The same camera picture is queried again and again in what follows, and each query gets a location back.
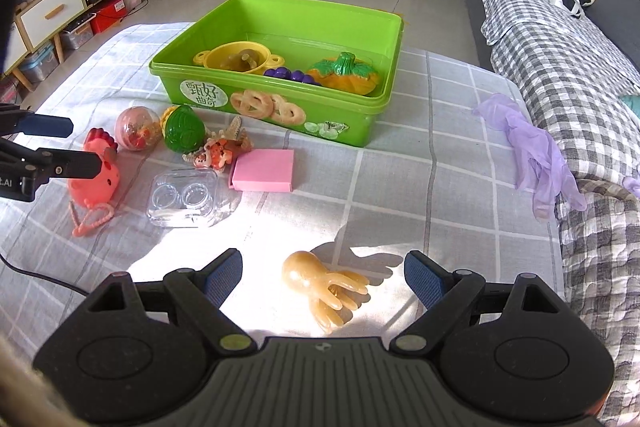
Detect green patterned pillow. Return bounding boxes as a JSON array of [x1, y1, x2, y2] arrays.
[[620, 95, 640, 117]]

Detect pink pig toy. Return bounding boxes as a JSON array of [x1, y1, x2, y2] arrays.
[[67, 128, 120, 237]]

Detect purple rubber glove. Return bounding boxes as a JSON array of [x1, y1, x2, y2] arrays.
[[474, 93, 587, 221]]

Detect pink sticky note pad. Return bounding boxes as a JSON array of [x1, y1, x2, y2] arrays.
[[229, 148, 295, 193]]

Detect tan octopus toy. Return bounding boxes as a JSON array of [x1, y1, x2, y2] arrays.
[[282, 251, 370, 333]]

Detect purple toy grapes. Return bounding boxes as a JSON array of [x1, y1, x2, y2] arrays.
[[264, 66, 318, 86]]

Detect grey checked tablecloth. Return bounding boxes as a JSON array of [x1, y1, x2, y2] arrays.
[[1, 49, 563, 358]]

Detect green plastic bin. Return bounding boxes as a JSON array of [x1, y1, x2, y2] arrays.
[[150, 0, 404, 146]]

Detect clear plastic lens case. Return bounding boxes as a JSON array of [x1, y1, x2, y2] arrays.
[[146, 169, 218, 229]]

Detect toy corn cob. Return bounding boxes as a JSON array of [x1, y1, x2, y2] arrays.
[[160, 105, 207, 154]]

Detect grey plaid blanket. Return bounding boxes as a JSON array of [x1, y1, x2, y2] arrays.
[[482, 0, 639, 426]]

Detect pink capsule ball toy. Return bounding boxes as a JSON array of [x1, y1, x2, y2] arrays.
[[115, 106, 162, 152]]

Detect dark grey sofa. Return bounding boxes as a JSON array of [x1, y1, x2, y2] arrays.
[[465, 0, 639, 69]]

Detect orange toy pumpkin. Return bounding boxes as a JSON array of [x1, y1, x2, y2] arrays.
[[307, 52, 380, 95]]

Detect tiger figurine toy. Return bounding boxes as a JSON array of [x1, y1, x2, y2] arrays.
[[182, 116, 254, 172]]

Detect yellow toy pot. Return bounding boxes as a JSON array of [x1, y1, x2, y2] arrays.
[[192, 41, 285, 75]]

